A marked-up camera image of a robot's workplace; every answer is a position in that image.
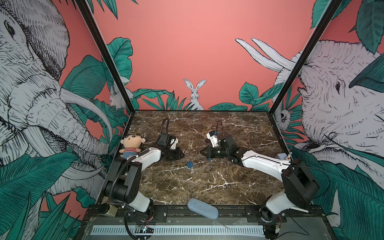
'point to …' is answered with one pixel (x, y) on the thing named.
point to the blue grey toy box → (281, 156)
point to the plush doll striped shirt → (131, 149)
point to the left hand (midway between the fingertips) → (184, 153)
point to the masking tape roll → (112, 212)
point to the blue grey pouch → (203, 208)
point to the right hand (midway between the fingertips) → (198, 151)
